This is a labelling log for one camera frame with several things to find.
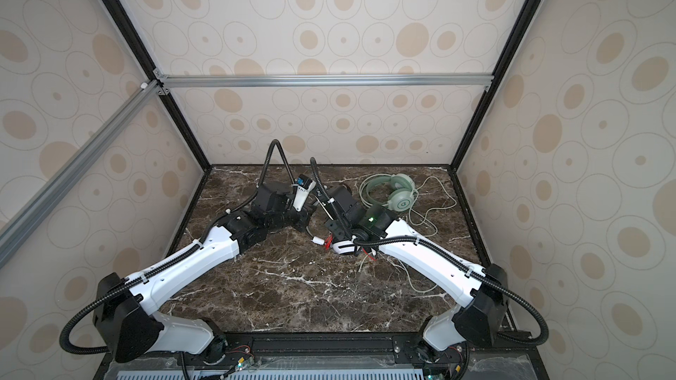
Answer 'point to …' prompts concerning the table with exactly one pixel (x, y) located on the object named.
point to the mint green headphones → (401, 195)
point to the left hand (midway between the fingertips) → (321, 205)
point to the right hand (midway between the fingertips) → (341, 210)
